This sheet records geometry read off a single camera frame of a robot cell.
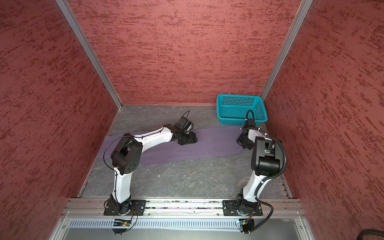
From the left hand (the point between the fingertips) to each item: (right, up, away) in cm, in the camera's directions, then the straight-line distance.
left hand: (193, 143), depth 93 cm
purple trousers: (+18, 0, +5) cm, 18 cm away
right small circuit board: (+27, -37, -22) cm, 51 cm away
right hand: (+32, -3, +4) cm, 32 cm away
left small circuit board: (-36, -36, -21) cm, 55 cm away
